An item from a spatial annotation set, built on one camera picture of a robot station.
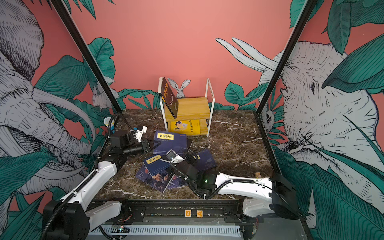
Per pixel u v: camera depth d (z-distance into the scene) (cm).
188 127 104
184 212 75
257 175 88
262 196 42
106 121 82
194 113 90
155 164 89
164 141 78
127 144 66
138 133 73
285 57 87
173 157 58
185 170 51
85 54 86
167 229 70
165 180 83
